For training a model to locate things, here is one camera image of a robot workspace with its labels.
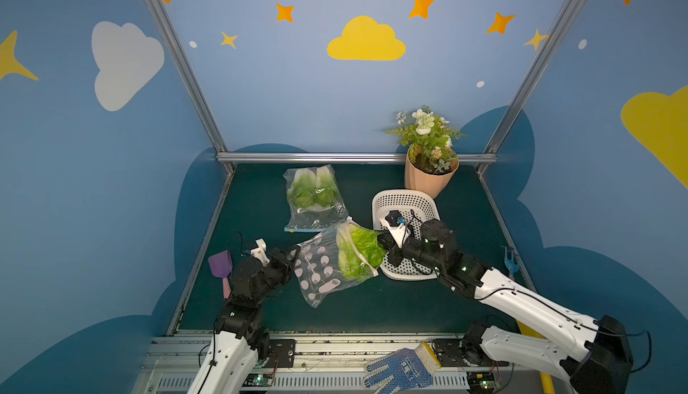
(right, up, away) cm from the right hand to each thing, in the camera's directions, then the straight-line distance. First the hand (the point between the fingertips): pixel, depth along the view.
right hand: (381, 228), depth 74 cm
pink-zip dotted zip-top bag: (-14, -8, -3) cm, 17 cm away
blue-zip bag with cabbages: (-22, +6, +34) cm, 41 cm away
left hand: (-21, -6, +2) cm, 22 cm away
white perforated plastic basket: (+18, +4, +33) cm, 38 cm away
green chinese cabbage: (-6, -5, -7) cm, 11 cm away
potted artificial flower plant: (+23, +23, +28) cm, 43 cm away
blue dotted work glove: (+5, -38, -2) cm, 39 cm away
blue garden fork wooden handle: (+47, -14, +17) cm, 52 cm away
